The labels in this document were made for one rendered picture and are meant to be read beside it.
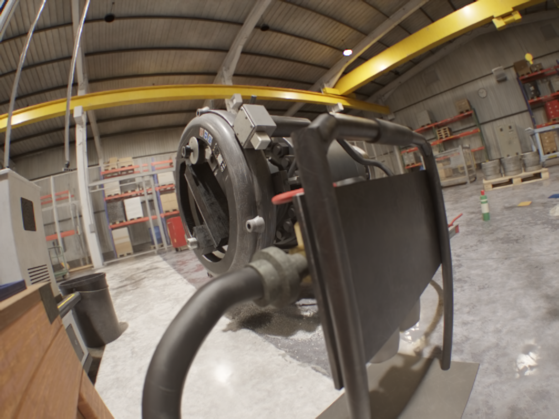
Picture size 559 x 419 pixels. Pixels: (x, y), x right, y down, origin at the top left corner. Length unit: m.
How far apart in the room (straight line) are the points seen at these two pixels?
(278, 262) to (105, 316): 1.32
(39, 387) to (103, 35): 9.93
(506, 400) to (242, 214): 0.87
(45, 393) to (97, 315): 1.20
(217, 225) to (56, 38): 9.79
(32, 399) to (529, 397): 0.74
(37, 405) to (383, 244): 0.37
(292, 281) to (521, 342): 0.71
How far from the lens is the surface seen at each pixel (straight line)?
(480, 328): 0.86
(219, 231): 0.90
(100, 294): 1.44
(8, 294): 0.29
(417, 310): 0.45
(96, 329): 1.46
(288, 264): 0.21
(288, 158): 1.05
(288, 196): 0.23
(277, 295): 0.21
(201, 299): 0.19
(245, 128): 0.75
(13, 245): 0.98
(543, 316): 0.92
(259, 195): 0.75
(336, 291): 0.19
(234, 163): 0.77
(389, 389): 0.67
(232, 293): 0.20
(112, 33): 10.00
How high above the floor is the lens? 0.49
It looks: level
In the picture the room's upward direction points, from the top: 13 degrees counter-clockwise
